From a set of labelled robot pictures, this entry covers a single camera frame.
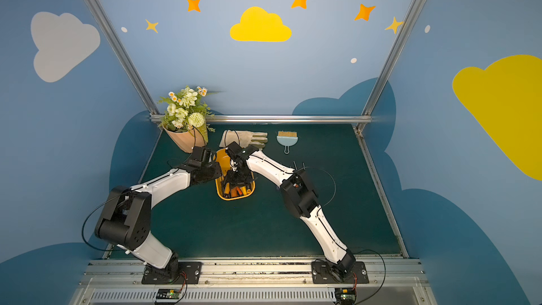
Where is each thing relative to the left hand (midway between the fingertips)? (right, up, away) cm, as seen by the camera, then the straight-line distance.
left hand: (220, 167), depth 95 cm
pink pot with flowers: (-13, +21, -7) cm, 26 cm away
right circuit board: (+50, -43, -22) cm, 69 cm away
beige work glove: (+8, +14, +22) cm, 27 cm away
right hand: (+7, -8, -2) cm, 11 cm away
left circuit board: (-12, -41, -23) cm, 49 cm away
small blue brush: (+32, +14, +20) cm, 40 cm away
